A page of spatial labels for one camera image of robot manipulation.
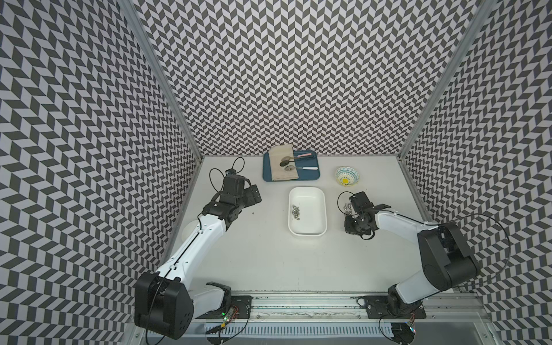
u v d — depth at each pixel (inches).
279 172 44.0
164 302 15.2
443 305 29.8
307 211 38.5
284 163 45.3
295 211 37.9
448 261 17.5
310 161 45.9
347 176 42.7
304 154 42.7
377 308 28.5
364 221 26.7
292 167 44.2
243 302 29.8
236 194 24.4
